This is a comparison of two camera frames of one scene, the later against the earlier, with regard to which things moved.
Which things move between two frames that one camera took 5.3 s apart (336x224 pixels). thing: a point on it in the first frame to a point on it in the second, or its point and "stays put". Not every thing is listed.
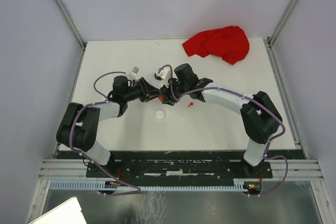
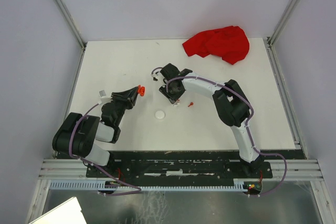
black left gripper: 148,91 to 128,97
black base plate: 181,172 stays put
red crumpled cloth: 231,43 stays put
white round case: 159,115 stays put
